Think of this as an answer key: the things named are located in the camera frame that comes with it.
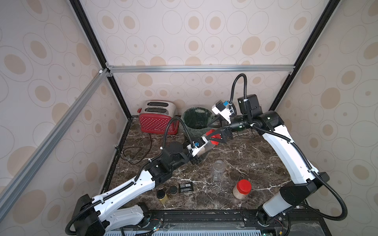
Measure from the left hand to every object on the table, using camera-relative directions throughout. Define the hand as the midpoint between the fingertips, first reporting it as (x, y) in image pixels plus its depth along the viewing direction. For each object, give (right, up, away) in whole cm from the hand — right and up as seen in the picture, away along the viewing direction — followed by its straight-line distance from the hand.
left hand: (208, 143), depth 67 cm
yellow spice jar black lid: (-23, -27, +6) cm, 35 cm away
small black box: (-11, -26, +17) cm, 33 cm away
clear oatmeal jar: (+9, -17, +25) cm, 31 cm away
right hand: (+2, +6, -3) cm, 7 cm away
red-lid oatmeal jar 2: (+17, -22, +4) cm, 28 cm away
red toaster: (-32, +16, +33) cm, 49 cm away
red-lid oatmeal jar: (0, +1, -6) cm, 6 cm away
